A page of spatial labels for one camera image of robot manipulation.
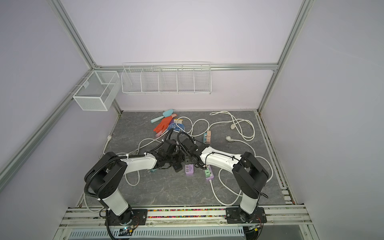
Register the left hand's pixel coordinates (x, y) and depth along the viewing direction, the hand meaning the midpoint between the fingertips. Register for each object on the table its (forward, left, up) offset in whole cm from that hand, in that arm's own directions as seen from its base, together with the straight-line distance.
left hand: (187, 159), depth 90 cm
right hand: (-1, -2, +2) cm, 3 cm away
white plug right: (+15, -28, -2) cm, 32 cm away
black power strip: (-4, +6, -1) cm, 7 cm away
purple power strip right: (-11, -13, -1) cm, 18 cm away
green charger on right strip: (-11, -11, +4) cm, 16 cm away
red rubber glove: (+29, +17, -1) cm, 34 cm away
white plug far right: (+25, -33, -2) cm, 42 cm away
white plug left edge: (+24, +57, -6) cm, 62 cm away
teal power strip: (+15, -12, -1) cm, 20 cm away
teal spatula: (+43, +17, -4) cm, 46 cm away
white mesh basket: (+44, +59, +21) cm, 77 cm away
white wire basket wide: (+52, +12, +23) cm, 59 cm away
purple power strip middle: (-6, -1, 0) cm, 6 cm away
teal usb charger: (-5, +21, -3) cm, 22 cm away
